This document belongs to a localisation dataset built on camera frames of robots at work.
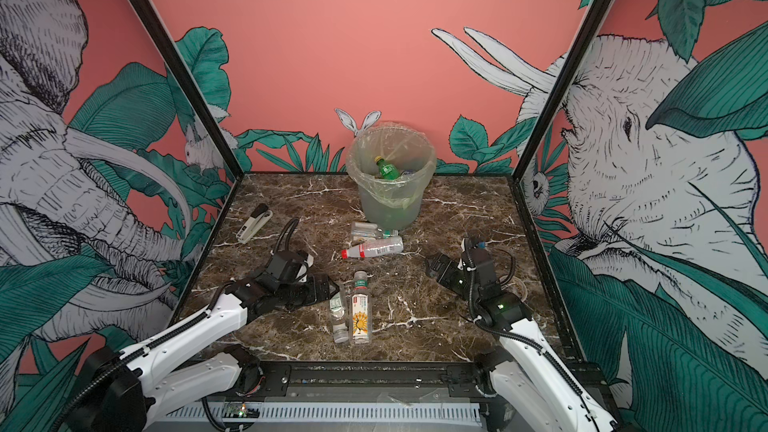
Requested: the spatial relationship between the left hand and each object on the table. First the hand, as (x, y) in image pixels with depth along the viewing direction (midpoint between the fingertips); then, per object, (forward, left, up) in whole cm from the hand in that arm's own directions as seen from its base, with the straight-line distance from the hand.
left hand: (329, 289), depth 81 cm
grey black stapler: (+29, +28, -5) cm, 40 cm away
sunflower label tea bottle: (-5, -9, -2) cm, 10 cm away
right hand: (+3, -28, +8) cm, 30 cm away
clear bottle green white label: (-3, -2, -3) cm, 5 cm away
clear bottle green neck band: (+25, -10, -8) cm, 28 cm away
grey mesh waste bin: (+27, -16, -4) cm, 32 cm away
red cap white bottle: (+15, -16, -3) cm, 22 cm away
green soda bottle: (+37, -18, +9) cm, 42 cm away
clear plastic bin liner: (+45, -23, +13) cm, 52 cm away
